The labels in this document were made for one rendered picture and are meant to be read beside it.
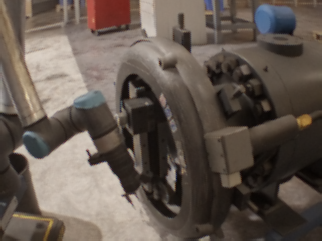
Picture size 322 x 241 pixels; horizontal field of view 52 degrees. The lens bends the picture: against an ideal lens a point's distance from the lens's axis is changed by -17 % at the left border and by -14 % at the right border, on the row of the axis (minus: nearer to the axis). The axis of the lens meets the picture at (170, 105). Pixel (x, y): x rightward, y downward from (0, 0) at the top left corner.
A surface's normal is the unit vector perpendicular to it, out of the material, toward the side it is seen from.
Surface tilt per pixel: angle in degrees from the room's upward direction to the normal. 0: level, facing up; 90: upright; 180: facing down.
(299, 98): 55
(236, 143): 67
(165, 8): 90
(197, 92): 42
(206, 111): 51
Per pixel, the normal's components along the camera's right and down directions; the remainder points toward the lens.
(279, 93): 0.29, -0.38
